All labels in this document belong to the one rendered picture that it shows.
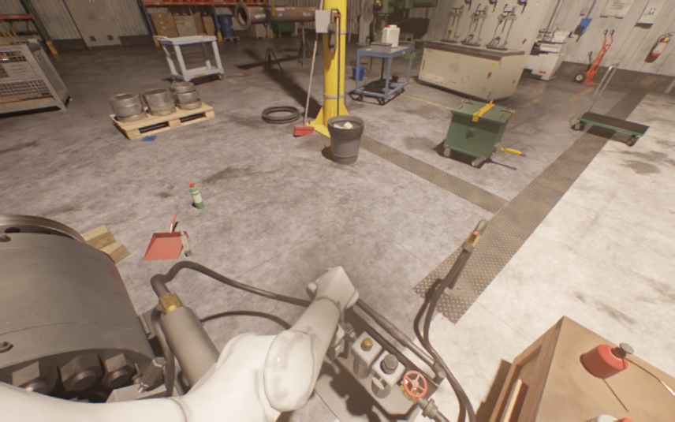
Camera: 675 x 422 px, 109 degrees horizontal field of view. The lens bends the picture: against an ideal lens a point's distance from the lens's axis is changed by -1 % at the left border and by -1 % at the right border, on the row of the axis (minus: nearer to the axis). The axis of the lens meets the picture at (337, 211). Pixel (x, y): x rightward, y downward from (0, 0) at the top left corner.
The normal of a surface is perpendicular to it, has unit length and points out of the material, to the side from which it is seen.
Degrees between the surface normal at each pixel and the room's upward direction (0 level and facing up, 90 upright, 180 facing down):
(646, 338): 0
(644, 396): 0
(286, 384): 58
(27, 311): 35
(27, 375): 14
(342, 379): 0
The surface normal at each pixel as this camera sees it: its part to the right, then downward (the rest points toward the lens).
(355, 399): 0.01, -0.77
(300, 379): 0.90, -0.20
